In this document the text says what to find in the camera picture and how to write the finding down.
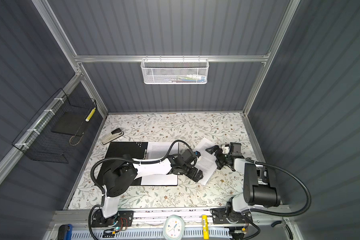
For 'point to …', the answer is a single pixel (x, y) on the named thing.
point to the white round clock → (173, 227)
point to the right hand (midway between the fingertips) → (210, 156)
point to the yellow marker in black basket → (90, 114)
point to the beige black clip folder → (136, 150)
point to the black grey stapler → (115, 133)
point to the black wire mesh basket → (53, 129)
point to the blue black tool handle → (65, 232)
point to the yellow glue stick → (205, 227)
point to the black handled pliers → (284, 221)
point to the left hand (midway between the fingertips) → (197, 172)
